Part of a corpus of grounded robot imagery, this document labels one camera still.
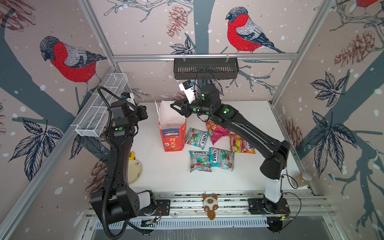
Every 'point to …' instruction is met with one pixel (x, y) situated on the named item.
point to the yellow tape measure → (132, 156)
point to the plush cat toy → (210, 204)
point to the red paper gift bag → (172, 124)
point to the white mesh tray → (94, 121)
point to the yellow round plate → (134, 170)
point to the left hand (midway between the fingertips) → (143, 105)
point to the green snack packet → (221, 158)
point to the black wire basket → (206, 68)
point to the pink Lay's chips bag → (217, 132)
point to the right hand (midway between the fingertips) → (171, 106)
